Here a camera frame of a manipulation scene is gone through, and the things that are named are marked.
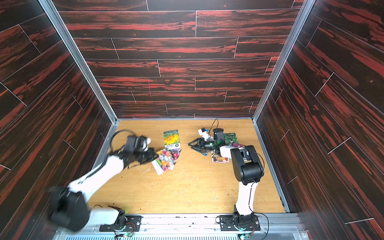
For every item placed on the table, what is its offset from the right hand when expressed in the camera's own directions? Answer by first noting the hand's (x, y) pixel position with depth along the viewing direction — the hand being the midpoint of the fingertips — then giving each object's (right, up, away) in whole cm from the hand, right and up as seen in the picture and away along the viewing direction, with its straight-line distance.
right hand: (191, 145), depth 93 cm
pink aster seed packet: (-18, -11, -11) cm, 23 cm away
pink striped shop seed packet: (+17, -10, +3) cm, 20 cm away
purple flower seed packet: (+9, -7, +6) cm, 13 cm away
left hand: (-18, -5, -8) cm, 20 cm away
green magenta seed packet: (+33, -1, +12) cm, 35 cm away
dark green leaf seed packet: (+28, +3, +15) cm, 32 cm away
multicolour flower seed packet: (-15, -9, -4) cm, 18 cm away
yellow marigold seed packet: (-15, +3, +15) cm, 21 cm away
